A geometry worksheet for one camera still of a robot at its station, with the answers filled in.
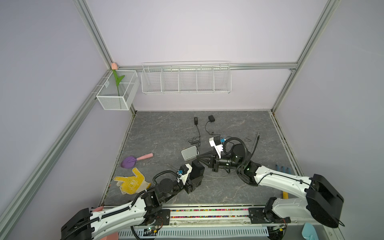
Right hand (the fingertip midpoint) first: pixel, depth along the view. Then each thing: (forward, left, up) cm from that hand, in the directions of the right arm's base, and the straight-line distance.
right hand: (197, 159), depth 67 cm
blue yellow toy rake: (+6, -53, -26) cm, 60 cm away
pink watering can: (-28, +30, -6) cm, 42 cm away
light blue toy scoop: (-25, -52, -24) cm, 62 cm away
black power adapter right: (+47, -10, -24) cm, 54 cm away
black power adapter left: (+43, +2, -22) cm, 48 cm away
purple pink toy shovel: (+10, +43, -23) cm, 49 cm away
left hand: (-2, 0, -11) cm, 11 cm away
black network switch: (-3, 0, -4) cm, 5 cm away
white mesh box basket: (+42, +48, +8) cm, 64 cm away
